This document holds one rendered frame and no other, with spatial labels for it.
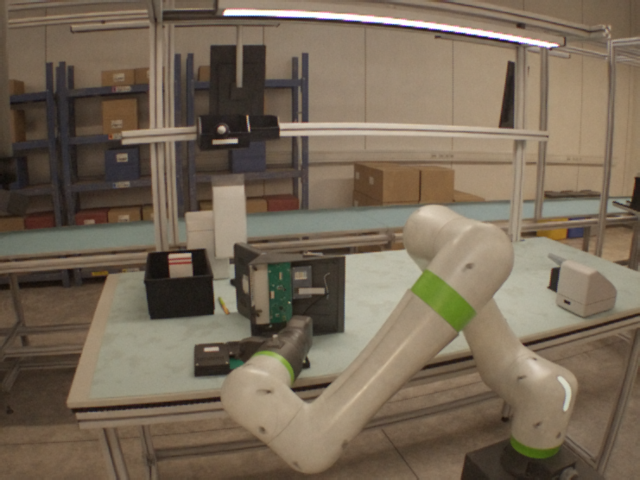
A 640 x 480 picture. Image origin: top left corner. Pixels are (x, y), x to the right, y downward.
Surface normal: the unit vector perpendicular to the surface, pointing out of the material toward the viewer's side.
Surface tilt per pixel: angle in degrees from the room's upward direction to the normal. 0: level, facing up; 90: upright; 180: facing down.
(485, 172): 90
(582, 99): 90
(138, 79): 90
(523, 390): 88
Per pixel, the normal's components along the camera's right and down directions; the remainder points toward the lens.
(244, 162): 0.29, 0.24
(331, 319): -0.11, 0.25
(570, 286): -0.94, 0.09
